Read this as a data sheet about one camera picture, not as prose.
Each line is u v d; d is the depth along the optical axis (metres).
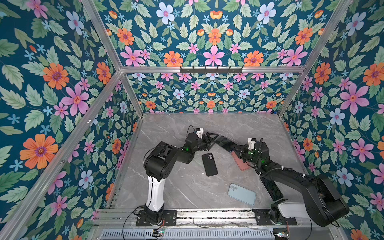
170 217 0.73
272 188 0.84
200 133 0.91
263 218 0.73
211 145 0.91
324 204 0.42
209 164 0.93
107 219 0.75
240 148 0.77
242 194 0.82
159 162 0.54
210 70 0.92
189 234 0.77
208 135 0.86
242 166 0.91
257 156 0.68
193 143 0.78
